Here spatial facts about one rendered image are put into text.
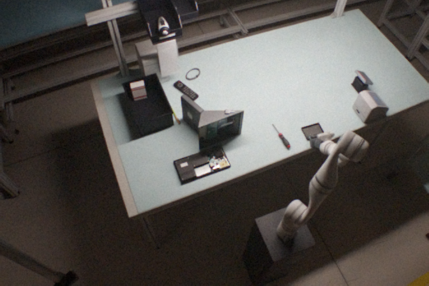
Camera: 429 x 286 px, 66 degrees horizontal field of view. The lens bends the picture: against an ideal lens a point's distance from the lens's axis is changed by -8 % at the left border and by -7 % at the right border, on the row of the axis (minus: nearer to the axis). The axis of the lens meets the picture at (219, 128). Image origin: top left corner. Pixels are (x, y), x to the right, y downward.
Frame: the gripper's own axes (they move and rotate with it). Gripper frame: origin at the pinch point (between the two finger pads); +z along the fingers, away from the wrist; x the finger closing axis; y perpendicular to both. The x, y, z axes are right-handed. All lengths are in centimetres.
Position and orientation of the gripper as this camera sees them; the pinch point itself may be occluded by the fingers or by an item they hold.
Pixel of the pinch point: (310, 135)
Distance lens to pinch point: 198.9
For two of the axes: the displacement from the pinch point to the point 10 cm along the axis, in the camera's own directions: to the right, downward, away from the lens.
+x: 9.7, -1.9, 1.5
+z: -1.9, -1.9, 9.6
